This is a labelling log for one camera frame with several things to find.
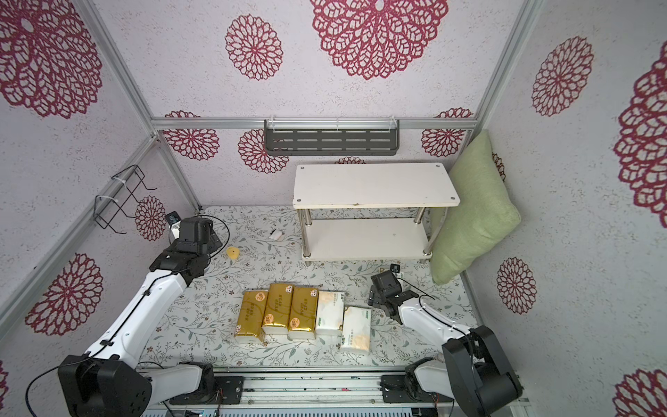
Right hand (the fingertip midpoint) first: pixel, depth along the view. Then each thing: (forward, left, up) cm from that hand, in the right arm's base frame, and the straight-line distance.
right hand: (384, 293), depth 90 cm
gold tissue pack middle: (-9, +35, +5) cm, 37 cm away
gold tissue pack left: (-11, +43, +6) cm, 45 cm away
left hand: (+5, +60, +22) cm, 64 cm away
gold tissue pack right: (-11, +27, +5) cm, 30 cm away
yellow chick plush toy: (+16, +58, +1) cm, 61 cm away
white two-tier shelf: (+43, 0, -4) cm, 43 cm away
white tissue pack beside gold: (-8, +19, +3) cm, 21 cm away
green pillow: (+10, -26, +30) cm, 40 cm away
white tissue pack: (-14, +10, +3) cm, 17 cm away
